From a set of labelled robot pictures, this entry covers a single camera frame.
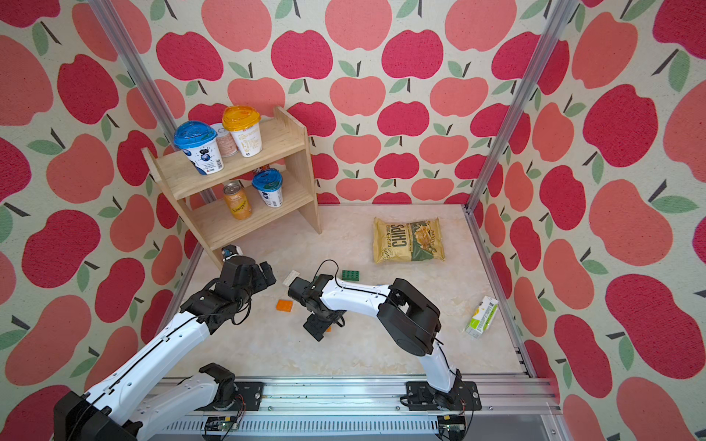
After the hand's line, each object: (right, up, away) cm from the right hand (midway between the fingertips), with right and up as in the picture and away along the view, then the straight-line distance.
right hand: (328, 325), depth 87 cm
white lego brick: (-14, +14, +9) cm, 22 cm away
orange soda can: (-27, +40, -5) cm, 49 cm away
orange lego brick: (-15, +5, +3) cm, 16 cm away
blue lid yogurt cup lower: (-19, +46, -1) cm, 50 cm away
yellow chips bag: (+28, +26, +13) cm, 41 cm away
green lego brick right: (+7, +14, +11) cm, 20 cm away
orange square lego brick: (+1, +2, -10) cm, 11 cm away
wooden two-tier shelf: (-26, +44, +1) cm, 51 cm away
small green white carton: (+49, +4, -3) cm, 49 cm away
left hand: (-19, +17, -6) cm, 26 cm away
